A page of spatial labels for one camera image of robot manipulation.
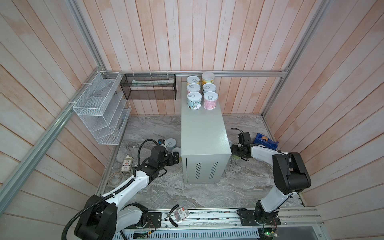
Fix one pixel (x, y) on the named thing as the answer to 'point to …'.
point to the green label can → (236, 157)
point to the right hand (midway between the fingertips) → (236, 150)
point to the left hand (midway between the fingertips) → (172, 157)
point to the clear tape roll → (115, 178)
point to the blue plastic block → (260, 139)
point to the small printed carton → (127, 164)
